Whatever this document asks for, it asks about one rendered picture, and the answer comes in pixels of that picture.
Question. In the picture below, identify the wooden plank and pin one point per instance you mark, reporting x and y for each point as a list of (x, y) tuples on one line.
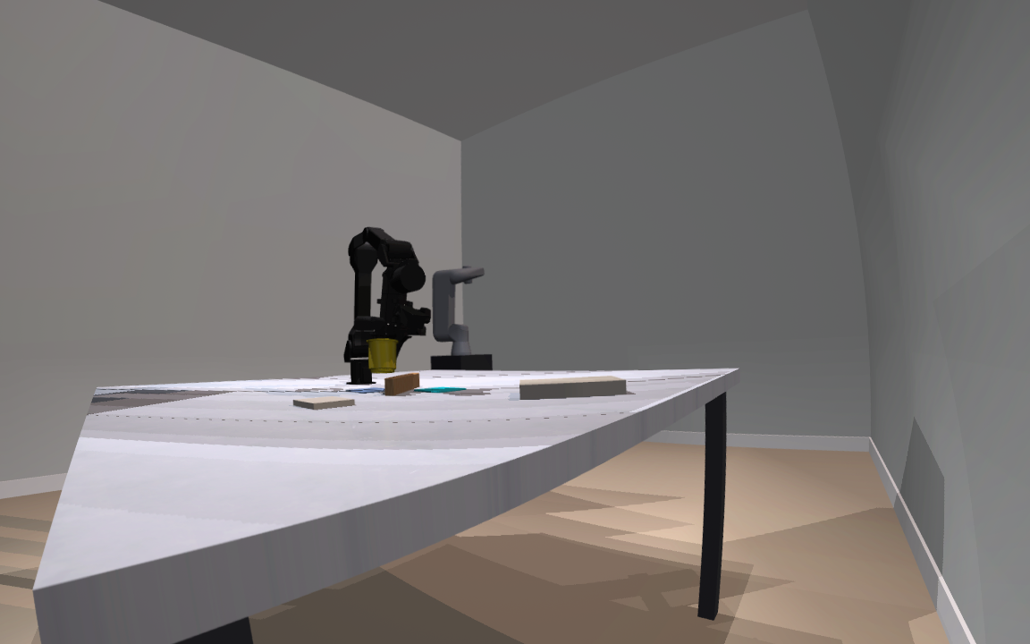
[(401, 384)]

